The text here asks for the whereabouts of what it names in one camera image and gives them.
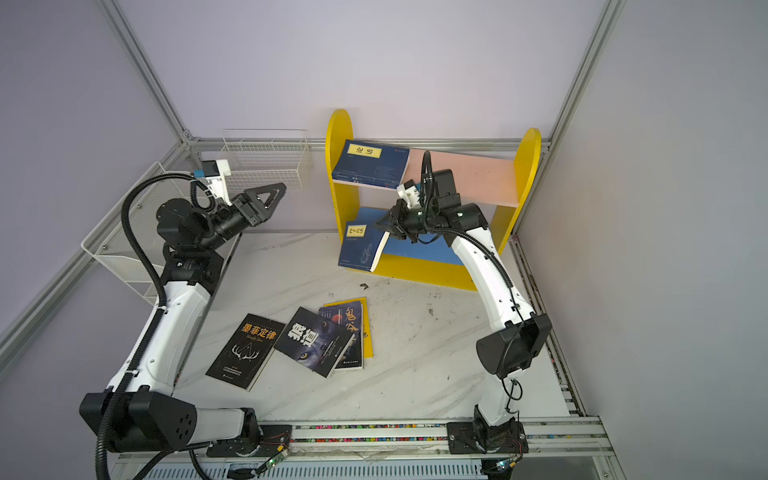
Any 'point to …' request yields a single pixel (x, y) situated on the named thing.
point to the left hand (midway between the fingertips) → (280, 188)
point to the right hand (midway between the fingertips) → (370, 222)
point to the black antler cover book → (241, 360)
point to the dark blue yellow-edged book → (351, 315)
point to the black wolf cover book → (314, 341)
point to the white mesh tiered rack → (145, 210)
